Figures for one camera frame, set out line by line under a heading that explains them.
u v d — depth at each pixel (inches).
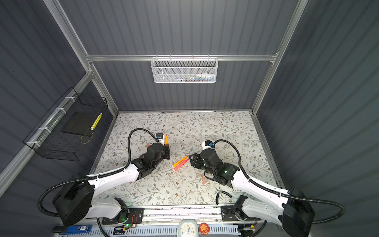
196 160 26.8
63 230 27.8
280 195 16.9
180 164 35.9
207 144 27.9
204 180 33.4
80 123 29.7
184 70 44.0
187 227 26.9
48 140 25.3
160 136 29.1
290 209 16.4
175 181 33.4
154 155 25.2
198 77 36.0
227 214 28.6
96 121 30.4
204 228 27.3
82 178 18.0
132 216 28.5
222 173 22.4
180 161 36.5
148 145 40.0
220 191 31.8
